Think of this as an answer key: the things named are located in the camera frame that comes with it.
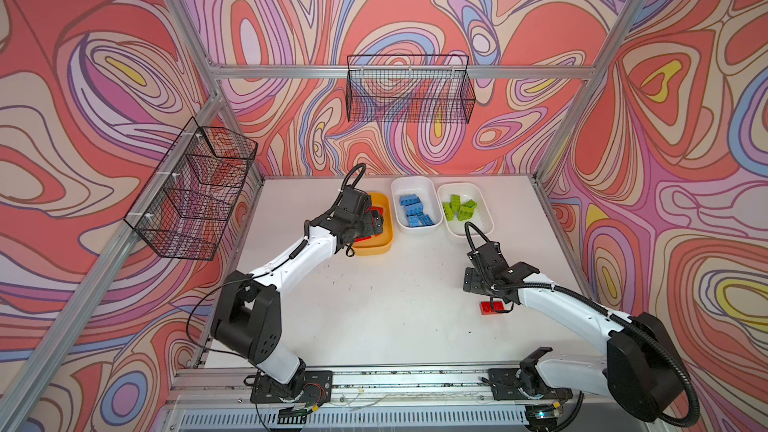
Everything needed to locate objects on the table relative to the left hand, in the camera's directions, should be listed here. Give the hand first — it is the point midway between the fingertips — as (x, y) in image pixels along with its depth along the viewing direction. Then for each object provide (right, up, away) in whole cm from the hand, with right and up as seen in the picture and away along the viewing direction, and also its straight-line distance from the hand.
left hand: (369, 220), depth 88 cm
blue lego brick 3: (+15, -1, +15) cm, 21 cm away
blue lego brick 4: (+19, -1, +16) cm, 25 cm away
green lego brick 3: (+33, +2, +14) cm, 36 cm away
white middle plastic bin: (+20, +11, +26) cm, 35 cm away
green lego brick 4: (+36, +5, +20) cm, 41 cm away
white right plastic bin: (+35, +10, +23) cm, 43 cm away
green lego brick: (+28, +2, +17) cm, 32 cm away
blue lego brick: (+14, +7, +19) cm, 24 cm away
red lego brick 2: (-3, -7, +13) cm, 15 cm away
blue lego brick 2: (+15, +3, +16) cm, 22 cm away
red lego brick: (+2, +3, +20) cm, 20 cm away
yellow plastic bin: (+4, -7, +7) cm, 11 cm away
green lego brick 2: (+30, +6, +19) cm, 36 cm away
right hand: (+34, -20, -2) cm, 40 cm away
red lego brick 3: (+35, -26, 0) cm, 44 cm away
